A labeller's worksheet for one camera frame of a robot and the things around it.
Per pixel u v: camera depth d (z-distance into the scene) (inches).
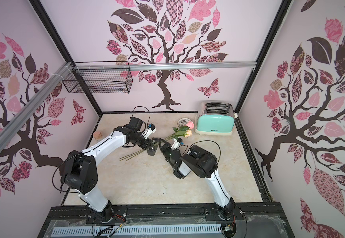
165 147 32.7
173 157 29.1
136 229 27.6
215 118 38.1
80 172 18.2
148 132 30.5
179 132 35.1
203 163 21.7
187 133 35.4
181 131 35.1
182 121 43.4
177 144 34.4
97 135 37.0
